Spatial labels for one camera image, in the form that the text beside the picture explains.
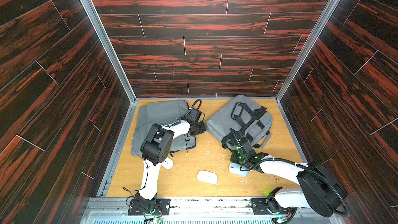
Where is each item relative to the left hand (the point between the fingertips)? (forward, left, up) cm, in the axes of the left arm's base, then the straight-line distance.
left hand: (207, 130), depth 101 cm
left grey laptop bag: (-12, +16, +4) cm, 20 cm away
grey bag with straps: (+7, -29, +5) cm, 30 cm away
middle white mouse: (-30, -1, 0) cm, 30 cm away
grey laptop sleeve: (+10, +28, +7) cm, 31 cm away
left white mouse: (-23, +22, 0) cm, 32 cm away
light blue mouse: (-25, -15, +1) cm, 29 cm away
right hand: (-16, -16, -2) cm, 22 cm away
